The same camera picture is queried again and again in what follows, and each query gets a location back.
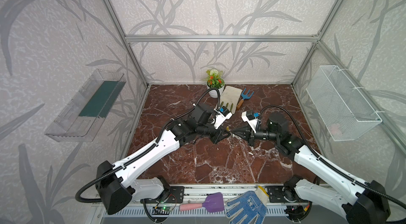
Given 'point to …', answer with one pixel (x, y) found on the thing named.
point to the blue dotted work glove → (254, 204)
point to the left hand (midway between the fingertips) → (230, 130)
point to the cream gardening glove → (230, 97)
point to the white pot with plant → (214, 79)
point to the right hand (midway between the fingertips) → (233, 126)
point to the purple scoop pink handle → (213, 203)
